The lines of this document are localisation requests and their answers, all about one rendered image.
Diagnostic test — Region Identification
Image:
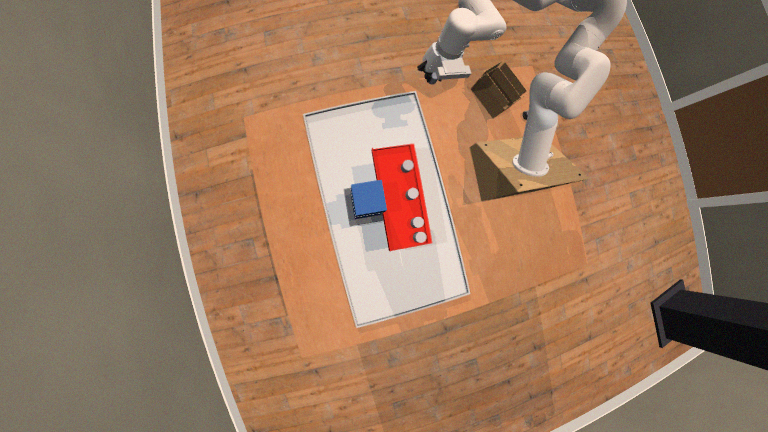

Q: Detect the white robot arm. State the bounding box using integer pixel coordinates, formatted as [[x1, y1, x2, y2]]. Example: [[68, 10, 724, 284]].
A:
[[436, 0, 627, 177]]

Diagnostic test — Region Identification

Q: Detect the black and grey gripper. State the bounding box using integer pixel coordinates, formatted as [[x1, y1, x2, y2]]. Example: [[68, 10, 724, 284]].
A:
[[417, 42, 443, 82]]

